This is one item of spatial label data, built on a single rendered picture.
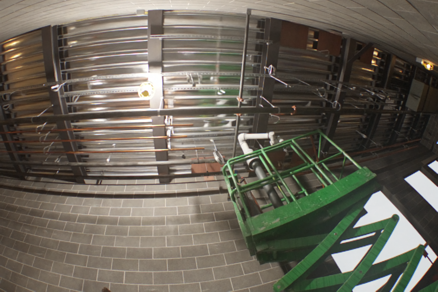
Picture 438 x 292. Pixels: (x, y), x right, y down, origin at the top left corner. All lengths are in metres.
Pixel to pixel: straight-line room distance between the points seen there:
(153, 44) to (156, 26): 0.27
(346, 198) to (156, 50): 3.04
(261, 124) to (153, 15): 2.54
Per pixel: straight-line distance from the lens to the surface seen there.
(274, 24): 3.31
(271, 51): 3.30
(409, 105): 6.57
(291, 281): 1.83
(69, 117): 2.94
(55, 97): 3.75
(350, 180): 2.35
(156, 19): 2.98
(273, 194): 2.36
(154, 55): 2.99
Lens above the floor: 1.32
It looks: 60 degrees up
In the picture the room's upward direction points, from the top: 23 degrees counter-clockwise
